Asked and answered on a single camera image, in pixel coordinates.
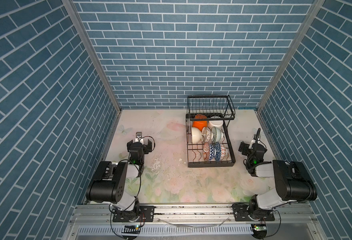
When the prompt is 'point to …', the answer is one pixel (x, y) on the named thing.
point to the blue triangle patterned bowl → (217, 151)
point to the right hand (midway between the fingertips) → (252, 143)
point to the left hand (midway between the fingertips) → (143, 139)
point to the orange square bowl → (200, 124)
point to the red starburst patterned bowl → (206, 134)
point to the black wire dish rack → (221, 105)
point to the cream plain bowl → (196, 135)
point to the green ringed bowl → (216, 134)
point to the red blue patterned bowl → (206, 151)
